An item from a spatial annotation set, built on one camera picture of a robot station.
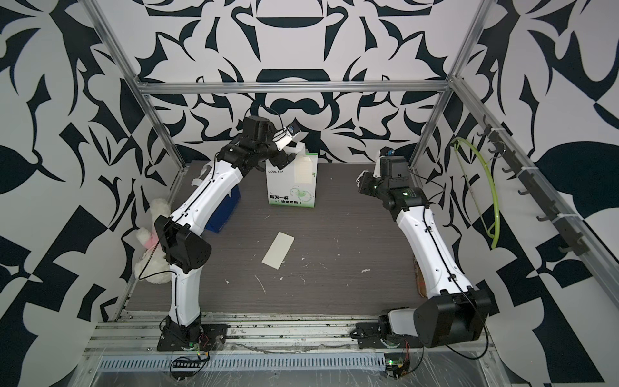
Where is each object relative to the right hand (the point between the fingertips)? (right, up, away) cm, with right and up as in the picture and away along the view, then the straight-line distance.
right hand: (364, 174), depth 79 cm
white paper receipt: (-30, -29, +17) cm, 45 cm away
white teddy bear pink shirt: (-68, -29, 0) cm, 74 cm away
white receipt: (-20, +2, +13) cm, 24 cm away
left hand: (-27, +14, +5) cm, 31 cm away
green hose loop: (+34, -16, -9) cm, 38 cm away
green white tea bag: (-29, -2, +16) cm, 33 cm away
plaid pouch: (+20, -36, +6) cm, 42 cm away
